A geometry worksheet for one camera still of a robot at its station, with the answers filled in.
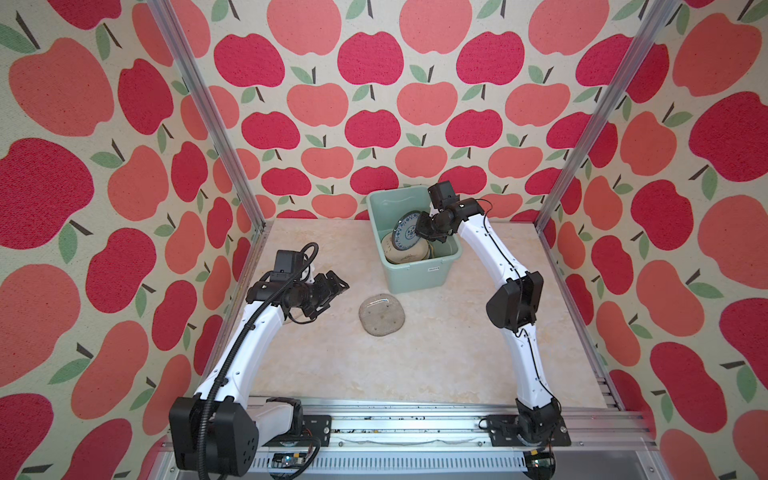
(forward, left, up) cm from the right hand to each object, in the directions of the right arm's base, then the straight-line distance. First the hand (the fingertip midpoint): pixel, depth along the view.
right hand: (421, 230), depth 95 cm
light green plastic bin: (+14, +13, -4) cm, 19 cm away
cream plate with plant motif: (+3, -1, -13) cm, 14 cm away
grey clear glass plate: (-22, +11, -18) cm, 30 cm away
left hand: (-26, +20, 0) cm, 33 cm away
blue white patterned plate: (+1, +5, -4) cm, 7 cm away
